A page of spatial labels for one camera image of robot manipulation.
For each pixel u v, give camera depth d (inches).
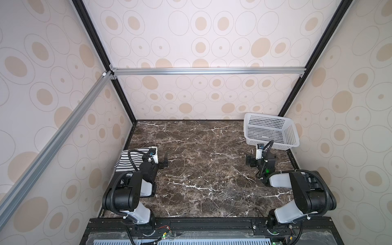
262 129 41.7
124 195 17.7
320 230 28.8
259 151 32.7
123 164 34.4
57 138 22.2
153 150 30.0
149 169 27.5
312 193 18.1
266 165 28.4
